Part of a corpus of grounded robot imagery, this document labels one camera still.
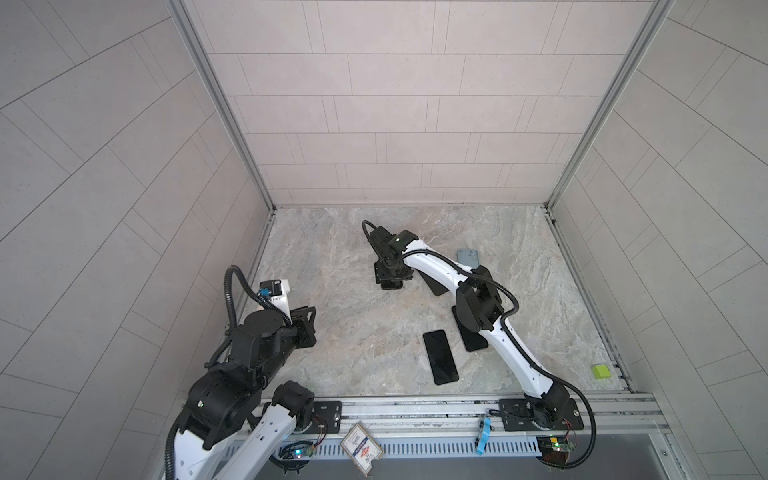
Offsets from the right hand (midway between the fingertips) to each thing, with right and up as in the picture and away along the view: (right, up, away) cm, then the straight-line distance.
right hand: (385, 280), depth 98 cm
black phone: (+16, -19, -16) cm, 30 cm away
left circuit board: (-18, -32, -33) cm, 49 cm away
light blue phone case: (+29, +7, +4) cm, 30 cm away
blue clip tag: (+24, -30, -32) cm, 50 cm away
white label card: (-4, -32, -32) cm, 46 cm away
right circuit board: (+40, -34, -30) cm, 61 cm away
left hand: (-12, 0, -34) cm, 36 cm away
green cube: (+58, -20, -21) cm, 65 cm away
